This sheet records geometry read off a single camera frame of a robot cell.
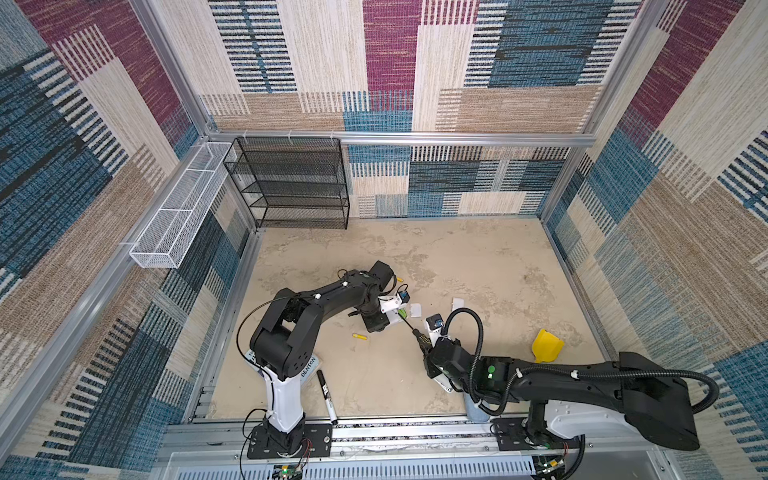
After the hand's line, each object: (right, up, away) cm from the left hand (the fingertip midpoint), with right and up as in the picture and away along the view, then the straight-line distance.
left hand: (374, 317), depth 94 cm
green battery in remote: (+9, +1, 0) cm, 9 cm away
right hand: (+15, -6, -12) cm, 20 cm away
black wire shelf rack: (-31, +45, +15) cm, 57 cm away
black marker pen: (-12, -18, -15) cm, 26 cm away
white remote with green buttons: (+6, +1, -1) cm, 7 cm away
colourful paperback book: (-17, -12, -11) cm, 23 cm away
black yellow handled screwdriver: (+14, -3, -13) cm, 19 cm away
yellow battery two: (-4, -5, -4) cm, 7 cm away
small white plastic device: (+17, -10, -23) cm, 30 cm away
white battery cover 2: (+26, +4, +3) cm, 27 cm away
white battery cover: (+13, +2, +2) cm, 13 cm away
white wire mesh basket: (-48, +22, -24) cm, 58 cm away
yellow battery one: (+8, +11, +8) cm, 16 cm away
